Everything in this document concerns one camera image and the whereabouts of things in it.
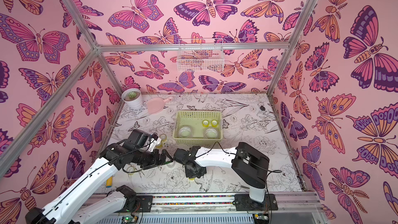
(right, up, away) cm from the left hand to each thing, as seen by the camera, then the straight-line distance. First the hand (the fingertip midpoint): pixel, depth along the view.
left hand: (167, 160), depth 72 cm
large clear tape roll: (+6, +10, +27) cm, 29 cm away
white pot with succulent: (-31, +32, +33) cm, 55 cm away
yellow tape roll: (+18, +14, +31) cm, 38 cm away
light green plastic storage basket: (+14, +11, +28) cm, 33 cm away
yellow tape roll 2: (+24, +15, +31) cm, 42 cm away
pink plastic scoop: (-18, +27, +41) cm, 52 cm away
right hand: (+10, -12, +9) cm, 18 cm away
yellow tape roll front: (+11, -13, +9) cm, 19 cm away
